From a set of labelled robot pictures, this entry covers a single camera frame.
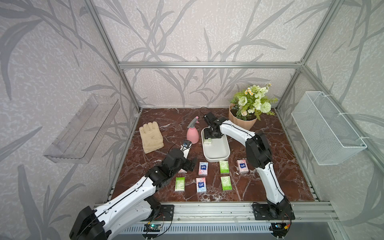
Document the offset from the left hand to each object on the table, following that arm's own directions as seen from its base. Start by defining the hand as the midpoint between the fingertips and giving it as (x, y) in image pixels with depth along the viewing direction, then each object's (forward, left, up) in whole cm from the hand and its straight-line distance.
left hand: (190, 154), depth 80 cm
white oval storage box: (+10, -15, -13) cm, 22 cm away
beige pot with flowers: (+25, -32, +12) cm, 42 cm away
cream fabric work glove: (+19, +28, -14) cm, 37 cm away
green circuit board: (-31, +18, -15) cm, 39 cm away
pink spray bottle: (+15, 0, -6) cm, 16 cm away
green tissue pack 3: (+14, -10, -10) cm, 20 cm away
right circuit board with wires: (-31, -45, -18) cm, 58 cm away
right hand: (+20, -11, -11) cm, 25 cm away
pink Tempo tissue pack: (-7, +5, -6) cm, 10 cm away
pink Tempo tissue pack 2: (-4, -7, -12) cm, 14 cm away
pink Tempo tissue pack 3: (-2, -30, -10) cm, 32 cm away
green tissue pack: (-2, -19, -11) cm, 22 cm away
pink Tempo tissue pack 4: (-13, -6, -12) cm, 18 cm away
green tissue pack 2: (-12, -20, -11) cm, 25 cm away
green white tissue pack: (-12, +6, -11) cm, 18 cm away
